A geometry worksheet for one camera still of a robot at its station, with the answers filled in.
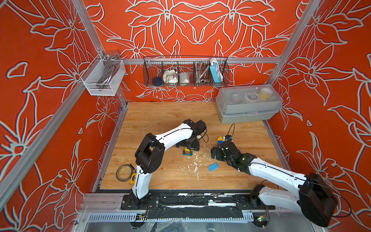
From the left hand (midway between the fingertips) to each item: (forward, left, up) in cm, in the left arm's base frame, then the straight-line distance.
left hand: (189, 147), depth 88 cm
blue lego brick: (+6, -20, -2) cm, 21 cm away
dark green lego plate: (-3, -1, -3) cm, 4 cm away
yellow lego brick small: (+9, -20, -2) cm, 22 cm away
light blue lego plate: (-9, -15, -5) cm, 19 cm away
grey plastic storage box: (+28, -31, +13) cm, 44 cm away
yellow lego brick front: (0, +2, -3) cm, 3 cm away
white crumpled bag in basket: (+36, +15, +27) cm, 47 cm away
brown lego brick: (-3, +1, -1) cm, 3 cm away
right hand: (-3, -15, +1) cm, 15 cm away
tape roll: (-21, +37, -5) cm, 42 cm away
